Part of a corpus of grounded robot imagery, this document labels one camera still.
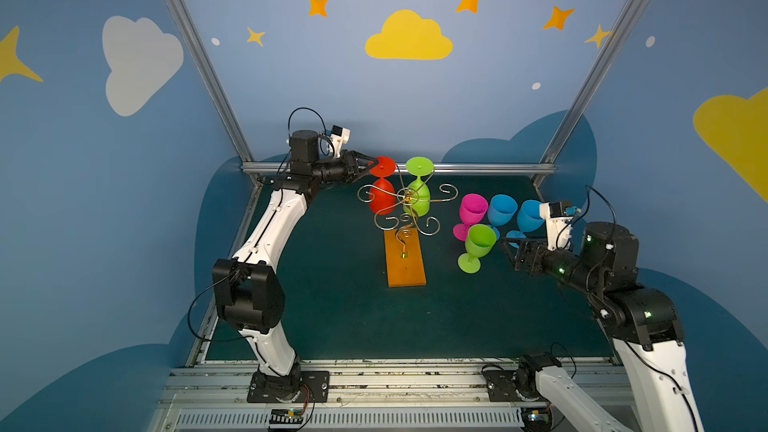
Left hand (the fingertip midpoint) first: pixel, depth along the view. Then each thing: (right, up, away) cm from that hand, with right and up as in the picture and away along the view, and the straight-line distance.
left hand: (375, 161), depth 77 cm
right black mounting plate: (+32, -57, -2) cm, 66 cm away
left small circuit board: (-22, -65, -4) cm, 69 cm away
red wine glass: (+1, -10, -2) cm, 11 cm away
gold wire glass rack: (+4, -15, -9) cm, 18 cm away
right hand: (+32, -18, -13) cm, 39 cm away
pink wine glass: (+32, -13, +21) cm, 40 cm away
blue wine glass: (+40, -13, +16) cm, 45 cm away
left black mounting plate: (-15, -58, -3) cm, 60 cm away
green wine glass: (+11, -10, -3) cm, 15 cm away
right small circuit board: (+41, -65, -4) cm, 77 cm away
